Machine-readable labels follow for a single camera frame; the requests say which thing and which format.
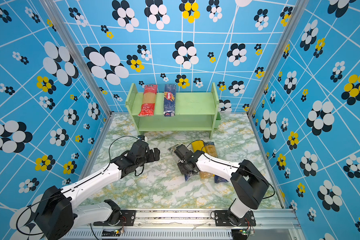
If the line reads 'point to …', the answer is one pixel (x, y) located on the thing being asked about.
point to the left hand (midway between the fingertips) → (155, 151)
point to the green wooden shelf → (193, 111)
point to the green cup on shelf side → (217, 123)
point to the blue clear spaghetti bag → (210, 149)
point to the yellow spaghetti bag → (198, 145)
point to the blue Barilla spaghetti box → (170, 93)
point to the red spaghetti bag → (149, 100)
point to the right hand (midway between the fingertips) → (184, 166)
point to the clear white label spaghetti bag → (172, 149)
